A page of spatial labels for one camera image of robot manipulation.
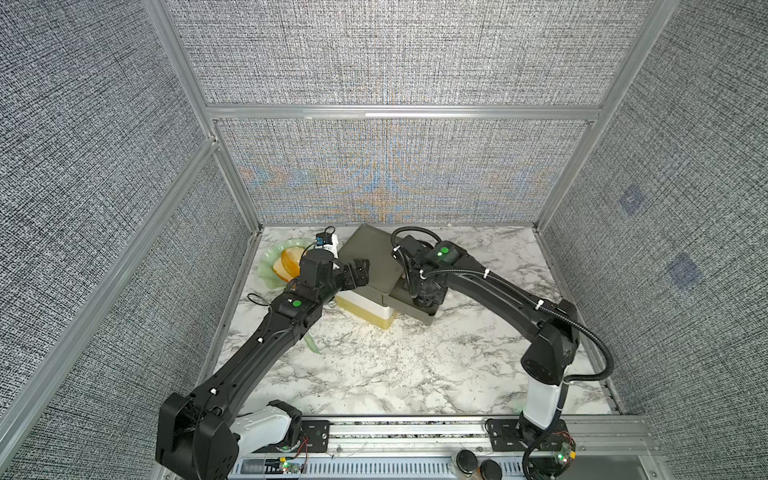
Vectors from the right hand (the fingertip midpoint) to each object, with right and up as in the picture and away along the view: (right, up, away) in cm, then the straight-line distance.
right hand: (416, 282), depth 82 cm
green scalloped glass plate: (-48, +7, +22) cm, 53 cm away
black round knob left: (+9, -37, -17) cm, 42 cm away
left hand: (-15, +6, -4) cm, 16 cm away
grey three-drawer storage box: (-8, -2, -5) cm, 10 cm away
